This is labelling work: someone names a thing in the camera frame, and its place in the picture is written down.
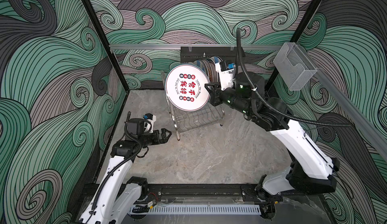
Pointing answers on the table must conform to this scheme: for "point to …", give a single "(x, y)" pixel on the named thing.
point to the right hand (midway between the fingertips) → (207, 85)
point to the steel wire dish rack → (184, 120)
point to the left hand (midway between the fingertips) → (164, 132)
